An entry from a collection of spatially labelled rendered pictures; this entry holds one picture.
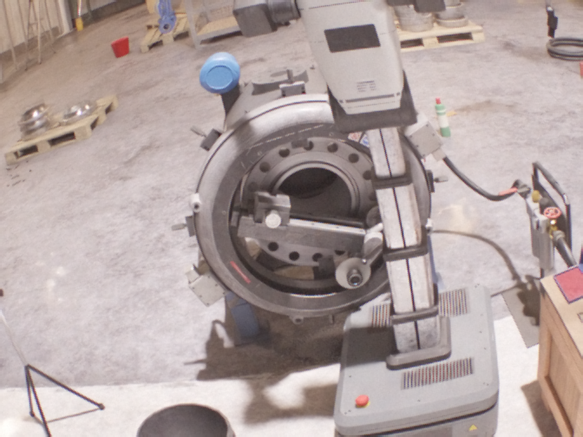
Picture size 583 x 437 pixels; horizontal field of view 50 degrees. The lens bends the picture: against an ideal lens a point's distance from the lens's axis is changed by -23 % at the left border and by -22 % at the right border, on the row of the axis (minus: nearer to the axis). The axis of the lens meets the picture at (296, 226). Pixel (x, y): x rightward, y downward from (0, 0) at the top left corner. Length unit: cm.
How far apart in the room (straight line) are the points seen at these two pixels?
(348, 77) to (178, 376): 154
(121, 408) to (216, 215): 96
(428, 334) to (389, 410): 28
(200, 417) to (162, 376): 80
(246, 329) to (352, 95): 140
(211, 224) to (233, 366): 71
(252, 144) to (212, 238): 33
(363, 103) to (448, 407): 88
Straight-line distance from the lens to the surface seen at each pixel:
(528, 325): 273
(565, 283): 212
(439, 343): 226
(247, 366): 290
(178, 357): 307
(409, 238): 206
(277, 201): 234
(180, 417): 223
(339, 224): 250
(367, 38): 180
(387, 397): 217
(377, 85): 184
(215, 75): 298
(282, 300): 255
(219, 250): 245
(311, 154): 247
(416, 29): 657
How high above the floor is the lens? 169
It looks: 27 degrees down
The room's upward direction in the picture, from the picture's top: 15 degrees counter-clockwise
